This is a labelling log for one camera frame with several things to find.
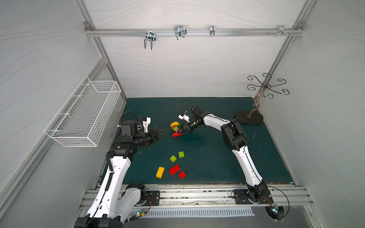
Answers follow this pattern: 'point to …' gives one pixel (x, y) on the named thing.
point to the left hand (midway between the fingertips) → (164, 134)
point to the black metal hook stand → (253, 117)
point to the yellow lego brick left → (159, 172)
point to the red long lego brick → (174, 170)
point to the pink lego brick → (177, 129)
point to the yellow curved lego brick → (175, 123)
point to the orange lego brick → (172, 127)
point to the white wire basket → (82, 119)
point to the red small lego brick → (182, 175)
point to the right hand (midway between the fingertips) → (178, 132)
